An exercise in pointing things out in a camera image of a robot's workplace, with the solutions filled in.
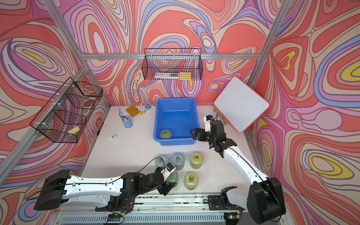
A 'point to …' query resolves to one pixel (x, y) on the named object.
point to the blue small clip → (146, 107)
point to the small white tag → (113, 138)
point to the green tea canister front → (166, 134)
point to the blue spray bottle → (127, 121)
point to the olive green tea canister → (191, 180)
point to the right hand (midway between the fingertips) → (197, 134)
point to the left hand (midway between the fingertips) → (173, 180)
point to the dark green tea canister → (174, 178)
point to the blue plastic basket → (178, 115)
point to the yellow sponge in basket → (74, 131)
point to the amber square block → (132, 110)
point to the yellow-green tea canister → (196, 160)
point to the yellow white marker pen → (141, 111)
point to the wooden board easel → (225, 119)
